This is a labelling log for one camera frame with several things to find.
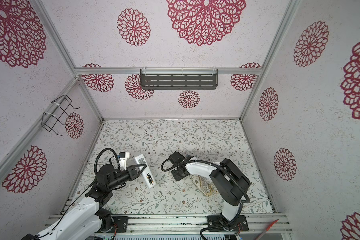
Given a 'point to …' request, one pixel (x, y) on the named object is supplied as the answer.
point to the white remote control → (145, 171)
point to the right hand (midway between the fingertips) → (177, 173)
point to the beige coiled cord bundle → (206, 187)
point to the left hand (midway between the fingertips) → (146, 168)
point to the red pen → (272, 224)
